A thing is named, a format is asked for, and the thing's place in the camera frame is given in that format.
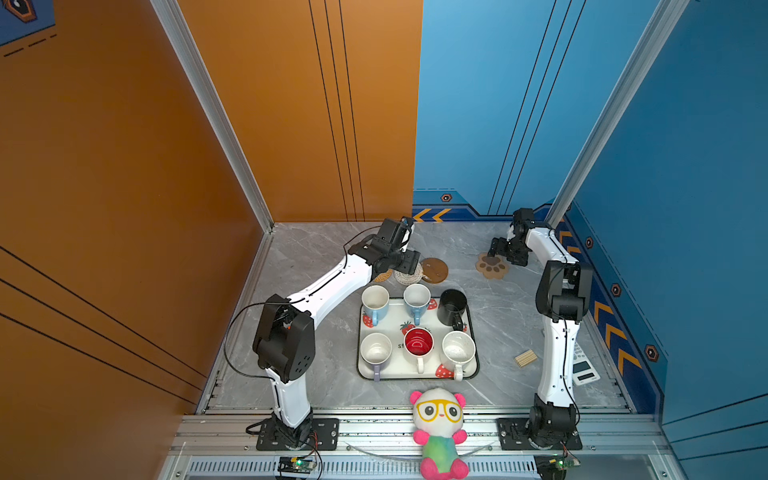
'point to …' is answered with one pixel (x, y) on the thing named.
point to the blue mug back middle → (416, 299)
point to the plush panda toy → (438, 418)
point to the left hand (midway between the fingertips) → (408, 252)
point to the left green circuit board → (295, 465)
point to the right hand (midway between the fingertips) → (499, 255)
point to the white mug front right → (459, 351)
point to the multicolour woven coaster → (407, 278)
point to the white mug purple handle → (376, 348)
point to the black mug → (451, 308)
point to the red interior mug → (419, 342)
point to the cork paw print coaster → (492, 267)
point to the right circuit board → (554, 466)
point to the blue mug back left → (375, 302)
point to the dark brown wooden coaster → (434, 270)
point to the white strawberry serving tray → (397, 348)
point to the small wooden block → (525, 358)
